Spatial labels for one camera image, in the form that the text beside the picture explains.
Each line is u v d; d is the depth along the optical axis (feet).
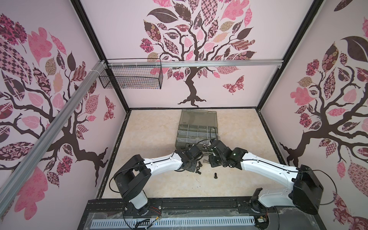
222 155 2.01
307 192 1.34
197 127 3.38
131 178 1.43
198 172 2.80
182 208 2.44
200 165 2.89
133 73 3.11
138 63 2.98
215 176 2.76
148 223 2.37
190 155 2.19
